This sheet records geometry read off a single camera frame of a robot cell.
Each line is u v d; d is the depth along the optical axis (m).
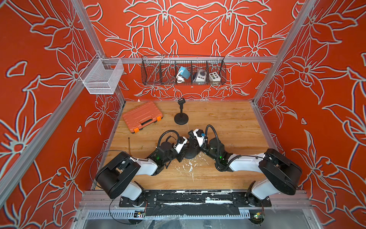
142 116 1.04
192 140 0.76
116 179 0.44
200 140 0.68
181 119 1.07
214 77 0.95
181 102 0.92
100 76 0.92
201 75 0.92
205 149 0.67
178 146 0.74
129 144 0.95
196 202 0.73
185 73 0.84
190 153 0.87
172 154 0.73
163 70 1.01
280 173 0.43
